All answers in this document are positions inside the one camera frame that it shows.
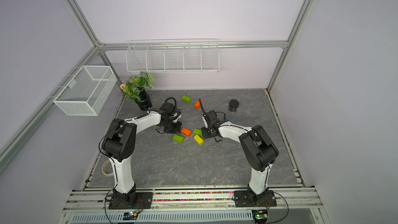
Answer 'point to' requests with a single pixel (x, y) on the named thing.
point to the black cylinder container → (233, 105)
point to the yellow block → (198, 139)
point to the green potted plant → (134, 88)
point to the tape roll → (104, 173)
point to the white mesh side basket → (88, 89)
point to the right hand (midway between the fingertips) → (205, 131)
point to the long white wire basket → (176, 55)
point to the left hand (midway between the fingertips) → (180, 132)
